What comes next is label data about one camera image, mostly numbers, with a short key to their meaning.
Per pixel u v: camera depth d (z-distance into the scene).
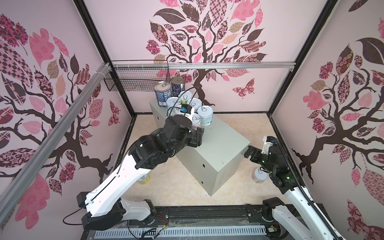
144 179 0.82
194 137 0.50
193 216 0.74
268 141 0.66
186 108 0.47
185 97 0.72
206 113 0.66
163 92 0.68
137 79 0.88
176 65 0.92
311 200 0.47
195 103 0.70
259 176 0.81
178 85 0.73
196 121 0.63
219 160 0.57
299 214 0.49
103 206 0.36
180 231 0.70
